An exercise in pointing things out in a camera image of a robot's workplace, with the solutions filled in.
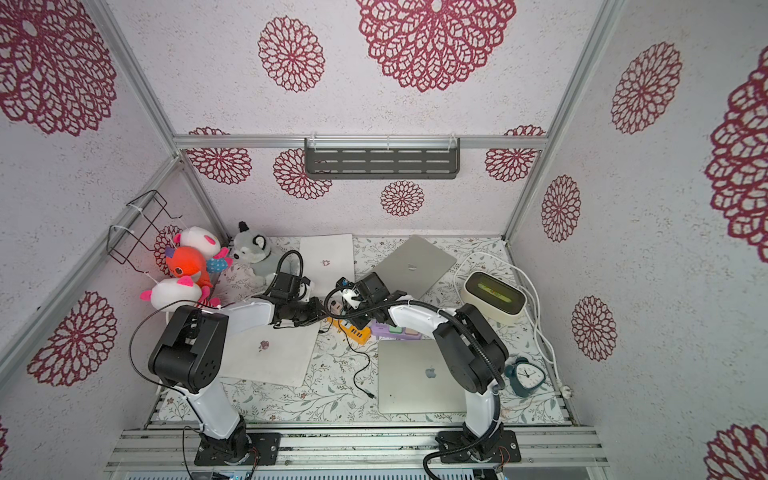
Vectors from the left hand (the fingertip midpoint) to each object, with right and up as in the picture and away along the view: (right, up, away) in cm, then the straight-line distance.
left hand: (329, 317), depth 96 cm
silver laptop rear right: (+29, +16, +14) cm, 36 cm away
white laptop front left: (-17, -11, -6) cm, 21 cm away
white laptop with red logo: (-4, +19, +16) cm, 25 cm away
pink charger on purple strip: (+23, +3, -36) cm, 43 cm away
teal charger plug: (+8, +9, -14) cm, 18 cm away
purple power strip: (+18, -3, -4) cm, 18 cm away
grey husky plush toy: (-23, +22, -4) cm, 32 cm away
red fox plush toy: (-41, +18, -8) cm, 46 cm away
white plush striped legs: (-40, +9, -17) cm, 44 cm away
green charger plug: (+21, -3, -5) cm, 22 cm away
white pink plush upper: (-41, +26, -2) cm, 48 cm away
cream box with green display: (+55, +5, -1) cm, 55 cm away
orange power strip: (+10, -5, -5) cm, 13 cm away
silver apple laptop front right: (+27, -15, -11) cm, 33 cm away
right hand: (+7, +3, -4) cm, 9 cm away
